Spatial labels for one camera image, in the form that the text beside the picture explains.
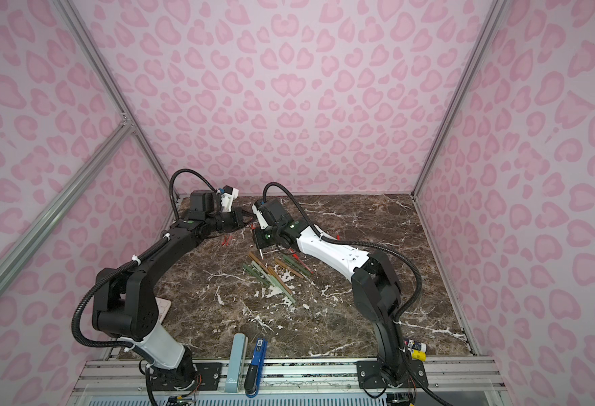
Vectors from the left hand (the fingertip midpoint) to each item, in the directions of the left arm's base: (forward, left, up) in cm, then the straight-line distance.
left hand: (259, 215), depth 86 cm
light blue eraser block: (-42, +3, -15) cm, 44 cm away
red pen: (-4, -12, -20) cm, 23 cm away
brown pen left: (-9, -1, -20) cm, 22 cm away
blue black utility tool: (-43, -1, -18) cm, 47 cm away
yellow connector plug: (-38, -50, -19) cm, 65 cm away
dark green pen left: (-9, +7, -21) cm, 23 cm away
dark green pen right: (-7, -12, -21) cm, 25 cm away
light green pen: (-8, +3, -20) cm, 22 cm away
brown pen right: (-9, -10, -20) cm, 24 cm away
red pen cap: (+4, +16, -20) cm, 26 cm away
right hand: (-6, +1, -4) cm, 7 cm away
